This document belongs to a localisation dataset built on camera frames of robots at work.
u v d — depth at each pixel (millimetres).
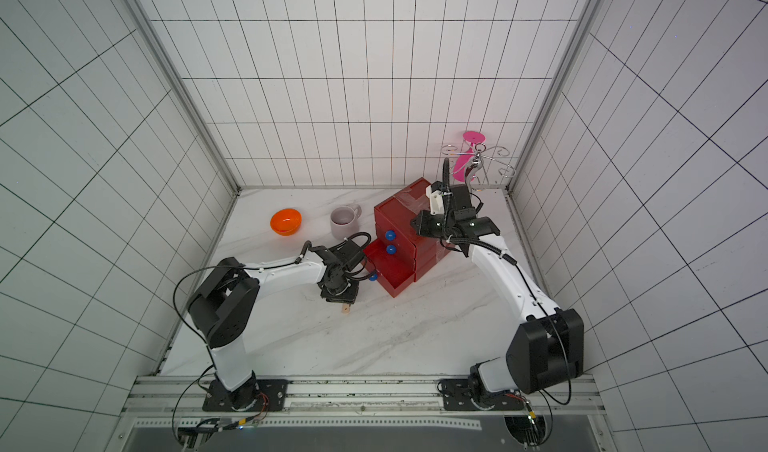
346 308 874
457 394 725
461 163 1088
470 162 899
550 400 436
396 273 864
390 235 815
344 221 1067
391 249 876
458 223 606
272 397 727
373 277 852
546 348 407
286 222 1051
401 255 876
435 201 739
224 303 480
